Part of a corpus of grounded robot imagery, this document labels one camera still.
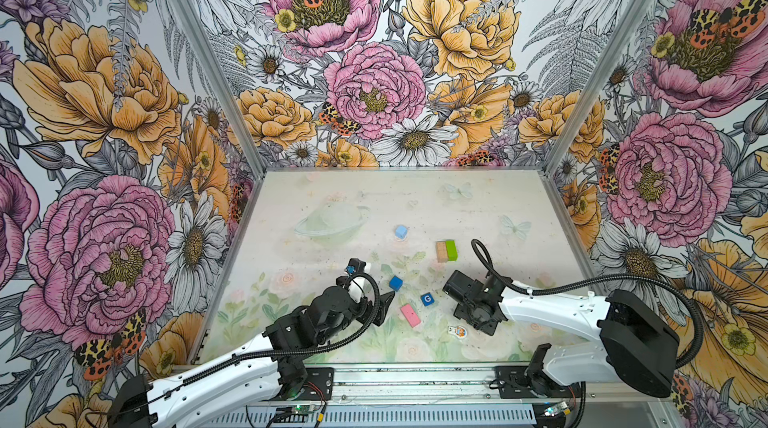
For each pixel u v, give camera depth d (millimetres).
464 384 760
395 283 896
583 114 1050
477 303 623
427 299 872
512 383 742
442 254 957
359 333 525
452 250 963
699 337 437
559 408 715
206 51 872
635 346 422
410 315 850
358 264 649
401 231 1017
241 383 511
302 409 714
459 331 813
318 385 734
